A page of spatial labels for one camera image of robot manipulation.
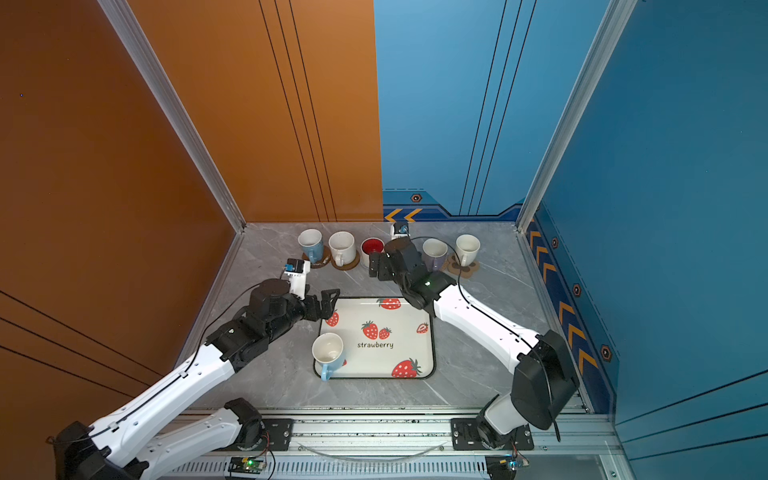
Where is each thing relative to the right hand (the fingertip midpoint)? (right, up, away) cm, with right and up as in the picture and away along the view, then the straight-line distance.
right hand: (382, 256), depth 81 cm
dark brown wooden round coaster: (-22, -1, +28) cm, 35 cm away
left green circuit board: (-32, -50, -10) cm, 60 cm away
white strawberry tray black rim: (0, -25, +9) cm, 27 cm away
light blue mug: (-16, -27, +4) cm, 32 cm away
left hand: (-14, -8, -5) cm, 17 cm away
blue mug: (-25, +4, +19) cm, 31 cm away
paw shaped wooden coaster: (+28, -6, +22) cm, 36 cm away
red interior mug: (-5, +3, +23) cm, 23 cm away
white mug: (+28, +3, +18) cm, 33 cm away
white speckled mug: (-15, +3, +25) cm, 29 cm away
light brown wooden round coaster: (-13, -4, +24) cm, 28 cm away
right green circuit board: (+29, -50, -10) cm, 59 cm away
